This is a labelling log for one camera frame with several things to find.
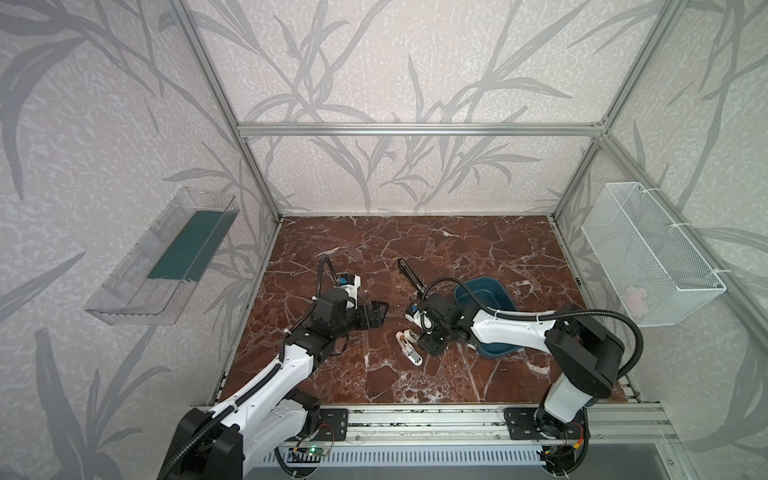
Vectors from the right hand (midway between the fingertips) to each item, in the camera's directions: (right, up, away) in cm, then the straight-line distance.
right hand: (424, 329), depth 89 cm
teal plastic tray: (+22, +10, +8) cm, 25 cm away
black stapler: (-3, +14, +10) cm, 18 cm away
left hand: (-13, +11, -7) cm, 18 cm away
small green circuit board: (-27, -23, -19) cm, 40 cm away
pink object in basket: (+51, +12, -17) cm, 55 cm away
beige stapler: (-4, 0, -6) cm, 7 cm away
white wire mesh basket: (+48, +20, -26) cm, 58 cm away
